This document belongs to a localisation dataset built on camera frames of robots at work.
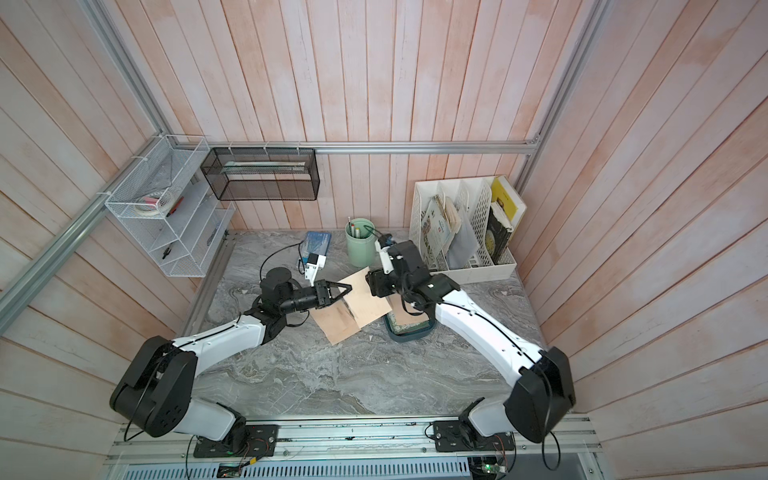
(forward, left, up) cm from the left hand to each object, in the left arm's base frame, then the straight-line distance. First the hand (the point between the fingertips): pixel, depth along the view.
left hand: (351, 293), depth 79 cm
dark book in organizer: (+25, -47, -3) cm, 53 cm away
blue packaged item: (+35, +17, -19) cm, 44 cm away
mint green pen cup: (+31, -1, -11) cm, 33 cm away
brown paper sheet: (+1, +6, -18) cm, 19 cm away
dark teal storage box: (-2, -17, -19) cm, 26 cm away
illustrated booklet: (+35, -25, -7) cm, 44 cm away
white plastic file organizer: (+27, -35, -2) cm, 44 cm away
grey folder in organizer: (+24, -29, +1) cm, 37 cm away
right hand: (+5, -7, +2) cm, 9 cm away
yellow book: (+35, -48, +7) cm, 60 cm away
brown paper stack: (-4, -13, -5) cm, 15 cm away
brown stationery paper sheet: (-2, -4, -3) cm, 5 cm away
